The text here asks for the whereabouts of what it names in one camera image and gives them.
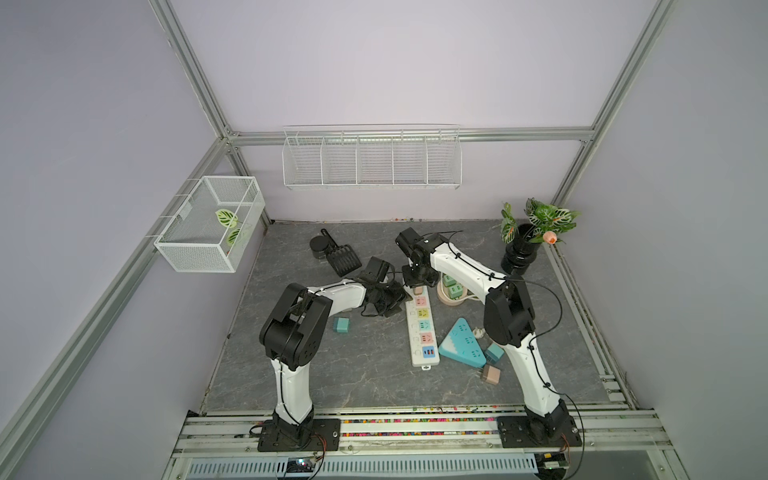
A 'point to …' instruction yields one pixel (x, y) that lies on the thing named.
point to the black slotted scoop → (341, 258)
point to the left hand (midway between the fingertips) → (410, 303)
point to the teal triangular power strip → (461, 344)
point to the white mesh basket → (205, 232)
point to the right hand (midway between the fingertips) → (414, 280)
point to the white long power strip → (422, 335)
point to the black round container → (319, 245)
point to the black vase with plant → (545, 225)
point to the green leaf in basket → (226, 218)
